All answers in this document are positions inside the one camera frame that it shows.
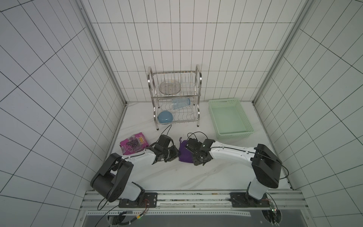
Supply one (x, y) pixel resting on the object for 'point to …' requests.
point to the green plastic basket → (229, 118)
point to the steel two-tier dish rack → (176, 95)
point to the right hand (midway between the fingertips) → (193, 162)
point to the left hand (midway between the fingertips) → (178, 156)
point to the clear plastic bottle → (177, 103)
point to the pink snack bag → (133, 144)
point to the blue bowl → (165, 117)
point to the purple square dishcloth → (185, 155)
